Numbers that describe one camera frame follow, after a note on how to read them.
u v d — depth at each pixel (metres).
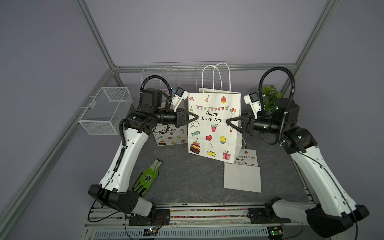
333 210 0.37
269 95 0.97
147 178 0.85
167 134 0.91
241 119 0.55
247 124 0.50
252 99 0.50
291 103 0.46
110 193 0.38
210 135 0.60
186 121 0.58
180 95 0.55
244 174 0.89
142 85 0.48
